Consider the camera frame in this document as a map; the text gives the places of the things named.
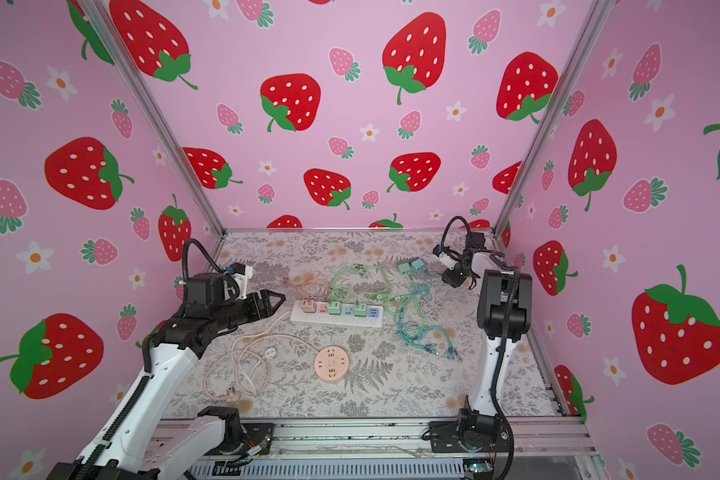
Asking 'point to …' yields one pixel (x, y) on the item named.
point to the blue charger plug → (418, 265)
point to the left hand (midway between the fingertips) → (276, 298)
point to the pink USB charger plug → (308, 306)
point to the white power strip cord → (244, 335)
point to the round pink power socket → (331, 364)
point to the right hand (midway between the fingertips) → (455, 271)
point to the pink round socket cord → (232, 394)
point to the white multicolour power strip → (374, 316)
